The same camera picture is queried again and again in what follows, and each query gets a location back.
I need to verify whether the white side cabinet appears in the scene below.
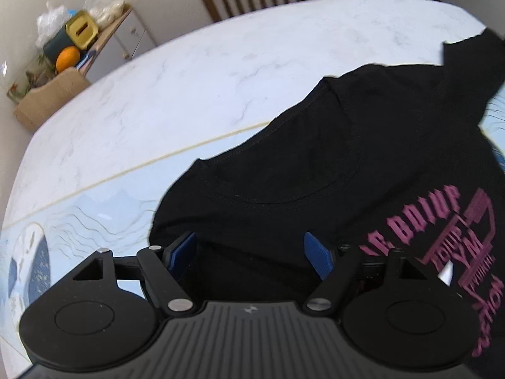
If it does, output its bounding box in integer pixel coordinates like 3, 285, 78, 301
80, 4, 157, 83

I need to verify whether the black t-shirt pink print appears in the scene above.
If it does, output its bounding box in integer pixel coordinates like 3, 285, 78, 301
149, 30, 504, 378

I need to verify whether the white blue patterned tablecloth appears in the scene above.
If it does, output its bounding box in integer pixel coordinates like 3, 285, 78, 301
1, 0, 484, 378

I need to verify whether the white plastic bag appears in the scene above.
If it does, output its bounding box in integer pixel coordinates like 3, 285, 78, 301
35, 2, 71, 49

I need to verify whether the yellow container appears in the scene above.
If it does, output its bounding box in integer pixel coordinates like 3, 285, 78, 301
65, 10, 99, 51

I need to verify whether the orange fruit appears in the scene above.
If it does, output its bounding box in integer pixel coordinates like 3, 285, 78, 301
55, 45, 81, 74

